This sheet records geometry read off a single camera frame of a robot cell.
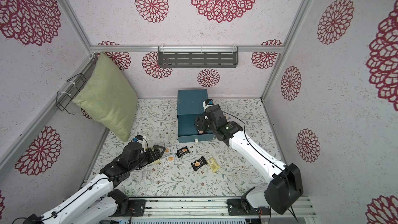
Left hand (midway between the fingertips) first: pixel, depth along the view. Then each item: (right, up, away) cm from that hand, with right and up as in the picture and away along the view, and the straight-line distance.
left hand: (160, 152), depth 81 cm
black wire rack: (-44, +28, -8) cm, 52 cm away
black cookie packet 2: (+20, -8, +6) cm, 22 cm away
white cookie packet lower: (+2, -6, +7) cm, 9 cm away
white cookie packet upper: (+3, -1, +11) cm, 12 cm away
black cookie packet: (+10, -3, +11) cm, 15 cm away
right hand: (+20, +18, -2) cm, 27 cm away
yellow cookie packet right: (+28, -9, +7) cm, 30 cm away
